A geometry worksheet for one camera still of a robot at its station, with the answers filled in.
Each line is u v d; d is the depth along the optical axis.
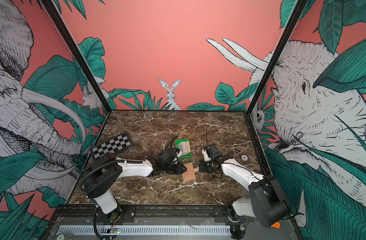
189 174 0.87
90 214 0.75
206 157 0.79
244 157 0.95
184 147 0.95
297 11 0.70
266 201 0.42
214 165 0.64
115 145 0.96
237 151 0.98
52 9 0.70
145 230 0.70
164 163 0.70
